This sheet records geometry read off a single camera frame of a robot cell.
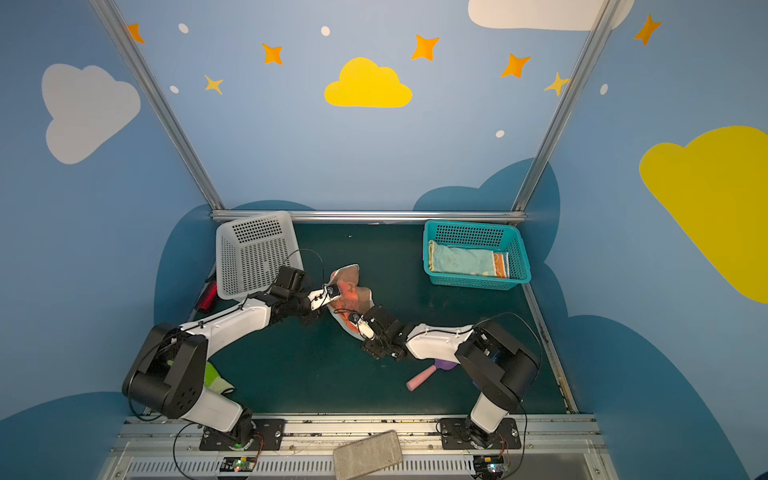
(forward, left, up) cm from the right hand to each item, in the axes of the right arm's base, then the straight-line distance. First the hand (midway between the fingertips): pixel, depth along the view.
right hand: (376, 328), depth 91 cm
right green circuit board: (-33, -30, -2) cm, 45 cm away
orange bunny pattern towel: (+26, -43, +2) cm, 50 cm away
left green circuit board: (-36, +31, -1) cm, 47 cm away
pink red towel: (+10, +8, +1) cm, 12 cm away
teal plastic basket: (+38, -38, +4) cm, 54 cm away
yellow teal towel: (+28, -24, +1) cm, 37 cm away
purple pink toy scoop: (-14, -14, -1) cm, 19 cm away
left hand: (+6, +16, +5) cm, 18 cm away
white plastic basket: (+31, +51, -2) cm, 60 cm away
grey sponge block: (-33, 0, +1) cm, 34 cm away
